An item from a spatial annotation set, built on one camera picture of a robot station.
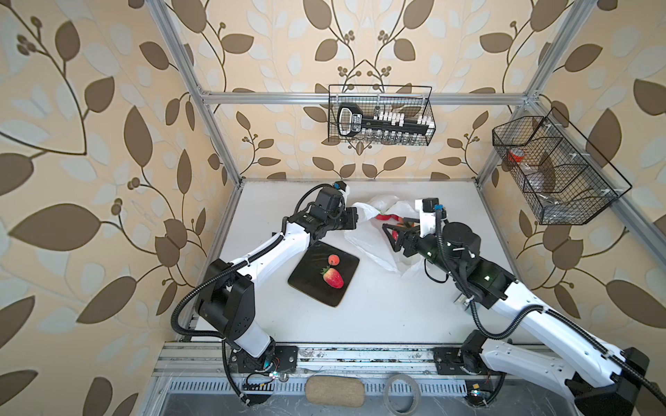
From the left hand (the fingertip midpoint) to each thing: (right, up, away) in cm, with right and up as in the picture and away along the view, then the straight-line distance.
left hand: (362, 213), depth 82 cm
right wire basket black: (+57, +11, -8) cm, 59 cm away
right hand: (+8, -3, -14) cm, 16 cm away
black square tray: (-19, -22, +9) cm, 31 cm away
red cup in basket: (+53, +20, +6) cm, 57 cm away
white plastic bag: (+2, -7, +2) cm, 8 cm away
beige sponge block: (-8, -46, -15) cm, 49 cm away
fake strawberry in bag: (+12, -2, +21) cm, 24 cm away
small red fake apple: (-9, -17, +9) cm, 21 cm away
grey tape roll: (+14, -47, -13) cm, 51 cm away
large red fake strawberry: (-10, -22, +5) cm, 24 cm away
